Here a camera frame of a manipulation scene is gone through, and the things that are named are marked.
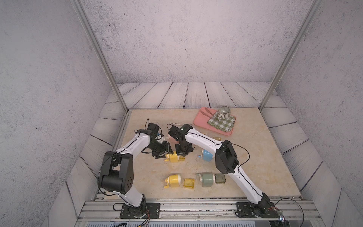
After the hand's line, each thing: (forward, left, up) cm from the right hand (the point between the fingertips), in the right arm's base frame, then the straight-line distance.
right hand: (181, 156), depth 90 cm
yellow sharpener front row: (-17, +3, +5) cm, 18 cm away
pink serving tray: (+35, -15, -2) cm, 39 cm away
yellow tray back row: (+13, -25, 0) cm, 28 cm away
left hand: (-1, +6, +5) cm, 8 cm away
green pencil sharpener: (-16, -15, +5) cm, 22 cm away
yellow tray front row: (-15, -5, -3) cm, 16 cm away
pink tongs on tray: (+39, -19, -3) cm, 44 cm away
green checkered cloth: (+28, -33, -3) cm, 44 cm away
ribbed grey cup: (+38, -33, 0) cm, 50 cm away
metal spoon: (+29, +5, -2) cm, 29 cm away
